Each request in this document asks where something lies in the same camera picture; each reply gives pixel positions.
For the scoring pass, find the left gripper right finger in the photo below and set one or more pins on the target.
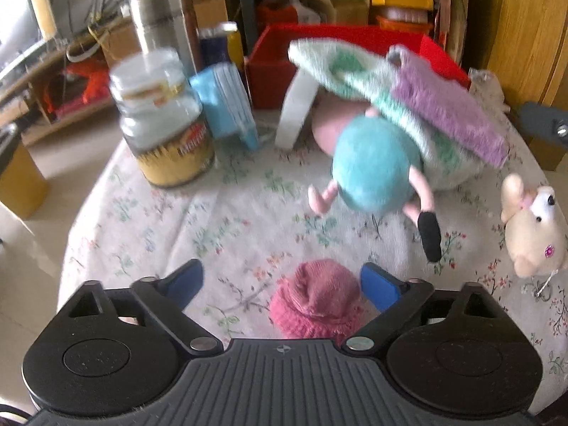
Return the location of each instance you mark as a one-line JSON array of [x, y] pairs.
[[398, 303]]

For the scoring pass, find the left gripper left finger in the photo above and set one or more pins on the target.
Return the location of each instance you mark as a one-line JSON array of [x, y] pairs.
[[163, 302]]

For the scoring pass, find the pink knitted hat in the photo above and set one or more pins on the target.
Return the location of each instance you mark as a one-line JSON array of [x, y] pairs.
[[321, 300]]

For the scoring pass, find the purple knitted cloth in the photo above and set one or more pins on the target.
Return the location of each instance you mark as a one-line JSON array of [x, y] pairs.
[[446, 106]]

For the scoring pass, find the cream bear plush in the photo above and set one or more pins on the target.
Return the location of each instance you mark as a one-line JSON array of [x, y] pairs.
[[534, 239]]

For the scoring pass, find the pig plush blue body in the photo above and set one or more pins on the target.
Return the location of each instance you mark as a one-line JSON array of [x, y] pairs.
[[376, 168]]

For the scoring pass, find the green white knitted cloth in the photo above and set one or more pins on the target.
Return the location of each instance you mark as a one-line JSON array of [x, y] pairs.
[[354, 73]]

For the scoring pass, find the white sponge block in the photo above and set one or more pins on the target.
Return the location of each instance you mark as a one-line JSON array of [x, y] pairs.
[[297, 104]]

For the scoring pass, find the floral tablecloth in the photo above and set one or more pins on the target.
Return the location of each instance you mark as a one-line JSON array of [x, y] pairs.
[[248, 221]]

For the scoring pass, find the orange plastic basket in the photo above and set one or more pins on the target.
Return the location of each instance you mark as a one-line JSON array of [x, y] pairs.
[[404, 26]]

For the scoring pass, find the glass jar yellow label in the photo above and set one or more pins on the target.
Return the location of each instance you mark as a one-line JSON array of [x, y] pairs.
[[161, 118]]

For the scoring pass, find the blue tissue pack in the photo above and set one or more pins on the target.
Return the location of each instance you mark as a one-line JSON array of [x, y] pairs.
[[226, 104]]

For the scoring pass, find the brown cardboard box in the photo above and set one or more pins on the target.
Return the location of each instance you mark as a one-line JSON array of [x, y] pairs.
[[341, 12]]

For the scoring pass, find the wooden tv cabinet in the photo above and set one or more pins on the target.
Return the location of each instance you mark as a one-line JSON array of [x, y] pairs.
[[42, 102]]

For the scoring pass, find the red storage box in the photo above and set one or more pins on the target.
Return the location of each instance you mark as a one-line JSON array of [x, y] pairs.
[[269, 71]]

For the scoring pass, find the blue yellow drink can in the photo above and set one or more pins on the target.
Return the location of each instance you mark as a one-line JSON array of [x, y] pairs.
[[222, 43]]

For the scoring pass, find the stainless steel thermos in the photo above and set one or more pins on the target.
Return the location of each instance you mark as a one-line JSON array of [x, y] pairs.
[[169, 23]]

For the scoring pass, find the red white plastic bag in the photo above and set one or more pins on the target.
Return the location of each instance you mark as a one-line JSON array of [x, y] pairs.
[[298, 12]]

